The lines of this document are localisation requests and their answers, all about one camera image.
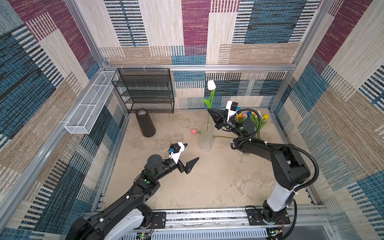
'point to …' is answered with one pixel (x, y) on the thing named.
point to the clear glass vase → (206, 138)
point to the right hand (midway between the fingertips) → (207, 110)
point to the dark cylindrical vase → (145, 123)
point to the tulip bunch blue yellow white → (255, 117)
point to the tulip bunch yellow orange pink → (240, 118)
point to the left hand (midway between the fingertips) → (192, 149)
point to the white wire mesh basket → (82, 120)
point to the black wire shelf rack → (149, 89)
